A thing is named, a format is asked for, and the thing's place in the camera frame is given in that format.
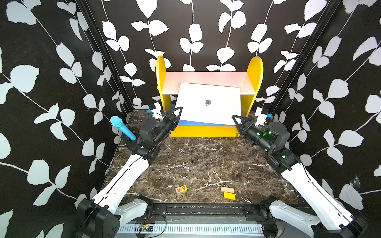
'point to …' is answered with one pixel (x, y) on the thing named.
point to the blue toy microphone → (117, 121)
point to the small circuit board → (144, 227)
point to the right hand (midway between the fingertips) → (229, 115)
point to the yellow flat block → (229, 196)
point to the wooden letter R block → (178, 190)
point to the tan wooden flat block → (226, 189)
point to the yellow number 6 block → (184, 189)
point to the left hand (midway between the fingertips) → (185, 107)
